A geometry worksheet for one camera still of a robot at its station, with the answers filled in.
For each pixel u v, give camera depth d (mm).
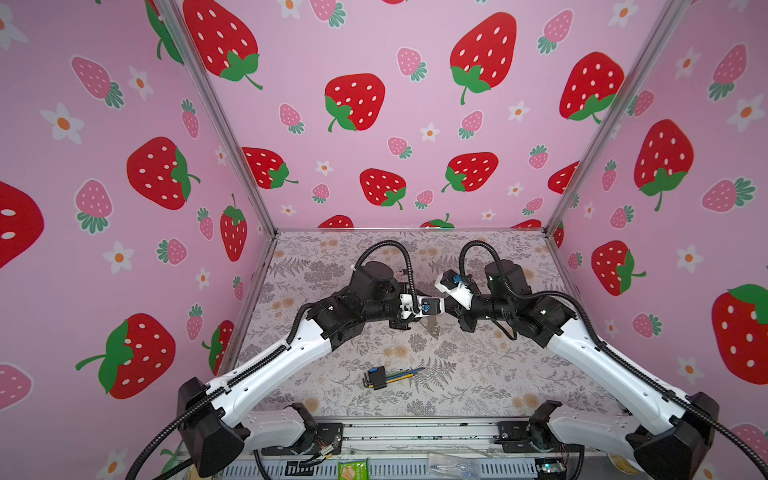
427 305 553
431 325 780
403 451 731
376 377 837
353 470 687
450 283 596
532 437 673
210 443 372
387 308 582
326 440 738
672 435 377
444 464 701
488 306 602
